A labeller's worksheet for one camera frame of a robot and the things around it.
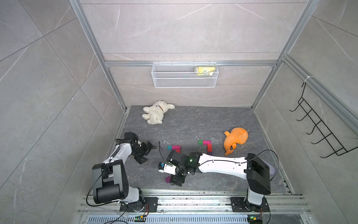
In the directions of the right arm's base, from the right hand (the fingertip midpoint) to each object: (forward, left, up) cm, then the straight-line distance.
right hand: (173, 176), depth 76 cm
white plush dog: (+45, +16, +2) cm, 48 cm away
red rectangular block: (+18, -3, -6) cm, 20 cm away
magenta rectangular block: (+25, -22, -7) cm, 35 cm away
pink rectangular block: (+22, -1, -7) cm, 23 cm away
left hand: (+17, +14, -2) cm, 23 cm away
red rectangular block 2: (+21, -24, -7) cm, 33 cm away
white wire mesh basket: (+65, -8, +22) cm, 69 cm away
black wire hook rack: (+12, -73, +24) cm, 78 cm away
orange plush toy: (+26, -43, 0) cm, 50 cm away
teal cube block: (+21, +4, -7) cm, 23 cm away
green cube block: (+26, -18, -7) cm, 33 cm away
